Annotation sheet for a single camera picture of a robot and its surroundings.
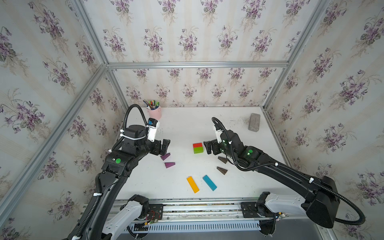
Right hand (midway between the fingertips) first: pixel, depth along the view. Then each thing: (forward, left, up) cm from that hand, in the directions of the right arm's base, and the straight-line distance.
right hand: (213, 140), depth 78 cm
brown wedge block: (-10, -7, -17) cm, 21 cm away
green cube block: (+3, +8, -16) cm, 18 cm away
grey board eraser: (+25, -33, -18) cm, 45 cm away
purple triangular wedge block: (-1, +29, -19) cm, 34 cm away
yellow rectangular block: (-17, +11, -20) cm, 28 cm away
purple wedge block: (-6, +26, -18) cm, 32 cm away
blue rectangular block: (-16, +1, -19) cm, 25 cm away
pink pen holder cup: (+32, +40, -14) cm, 53 cm away
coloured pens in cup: (+34, +42, -8) cm, 55 cm away
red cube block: (+8, +9, -19) cm, 22 cm away
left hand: (-5, +26, +8) cm, 28 cm away
